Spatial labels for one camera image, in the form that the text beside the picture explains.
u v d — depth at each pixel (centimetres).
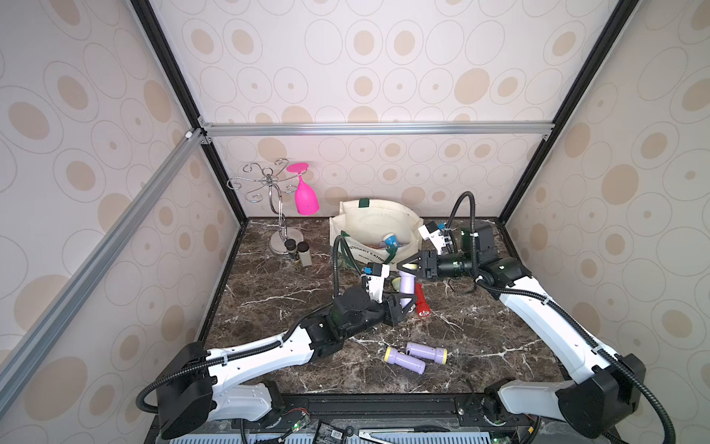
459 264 61
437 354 80
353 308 53
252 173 91
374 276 62
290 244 100
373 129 88
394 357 80
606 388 38
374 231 103
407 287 67
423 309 91
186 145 83
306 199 95
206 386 40
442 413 75
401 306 66
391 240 100
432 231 67
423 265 63
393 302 61
